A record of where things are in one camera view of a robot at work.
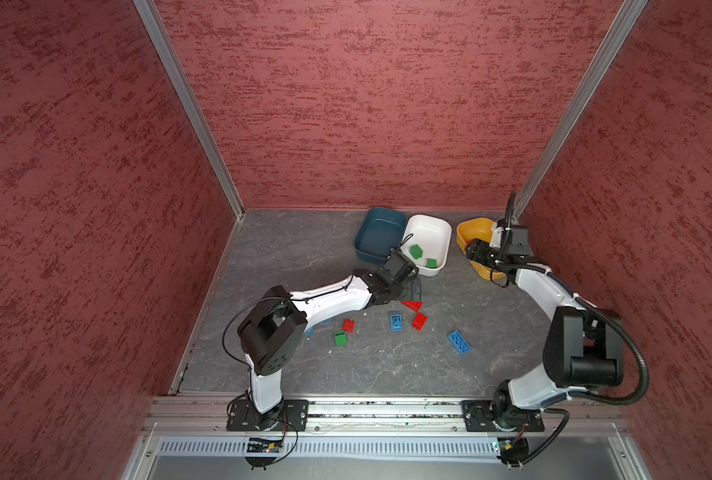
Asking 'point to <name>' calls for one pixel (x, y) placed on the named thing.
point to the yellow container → (472, 229)
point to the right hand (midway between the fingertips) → (471, 254)
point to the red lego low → (419, 321)
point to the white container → (426, 242)
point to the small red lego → (348, 325)
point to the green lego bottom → (340, 338)
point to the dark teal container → (381, 230)
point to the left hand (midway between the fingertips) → (405, 293)
